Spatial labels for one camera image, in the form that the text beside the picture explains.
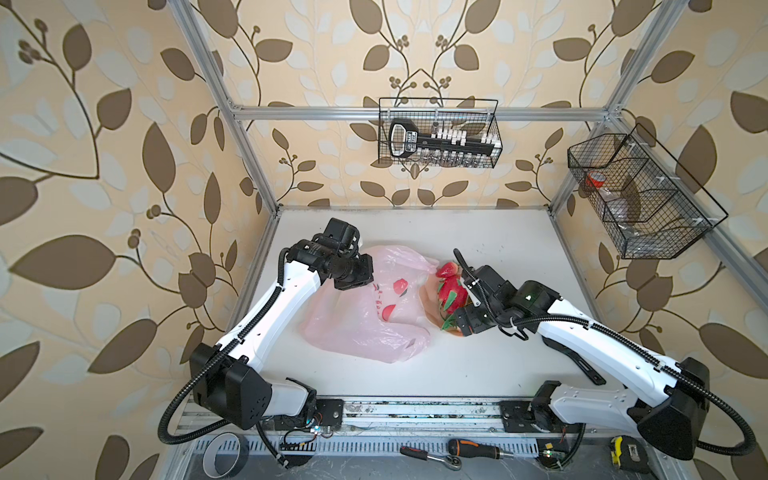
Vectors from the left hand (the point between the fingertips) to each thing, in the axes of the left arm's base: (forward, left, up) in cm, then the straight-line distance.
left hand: (371, 273), depth 77 cm
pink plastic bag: (-12, -3, -3) cm, 12 cm away
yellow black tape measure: (-36, -60, -17) cm, 72 cm away
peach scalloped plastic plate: (+3, -17, -18) cm, 25 cm away
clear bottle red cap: (+28, -66, +9) cm, 73 cm away
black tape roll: (-36, +38, -22) cm, 57 cm away
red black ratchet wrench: (-38, -20, -19) cm, 47 cm away
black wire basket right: (+14, -70, +14) cm, 73 cm away
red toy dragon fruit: (0, -23, -12) cm, 26 cm away
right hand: (-8, -26, -7) cm, 29 cm away
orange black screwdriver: (-36, -24, -19) cm, 47 cm away
